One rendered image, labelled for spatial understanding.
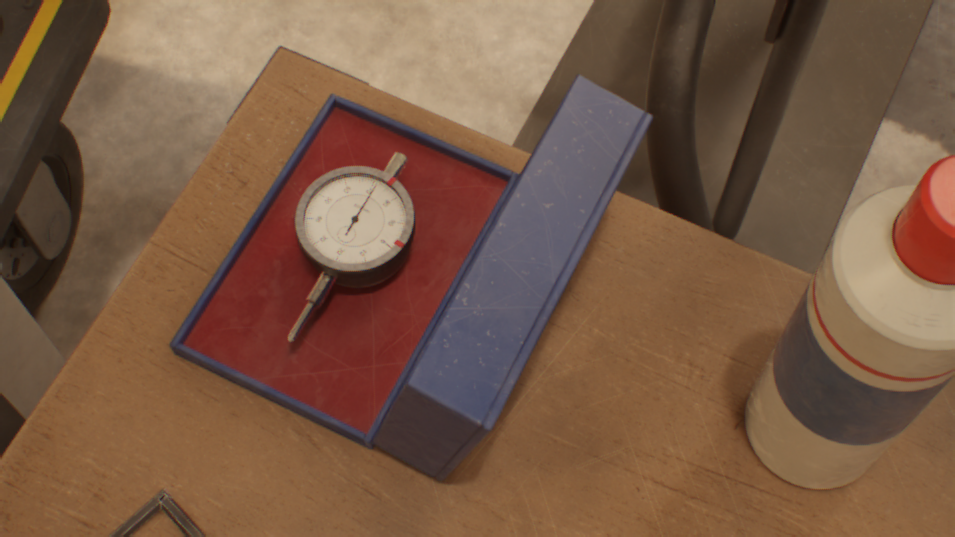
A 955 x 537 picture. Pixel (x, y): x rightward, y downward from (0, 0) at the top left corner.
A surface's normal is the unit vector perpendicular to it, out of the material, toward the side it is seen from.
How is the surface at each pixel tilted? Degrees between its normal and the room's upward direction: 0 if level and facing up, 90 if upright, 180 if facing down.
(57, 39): 0
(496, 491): 0
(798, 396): 90
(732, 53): 0
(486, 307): 13
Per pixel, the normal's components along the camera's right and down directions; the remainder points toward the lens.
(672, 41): -0.44, 0.05
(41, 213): 0.96, 0.25
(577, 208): 0.20, -0.33
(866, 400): -0.30, 0.86
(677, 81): 0.04, 0.23
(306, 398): 0.00, -0.43
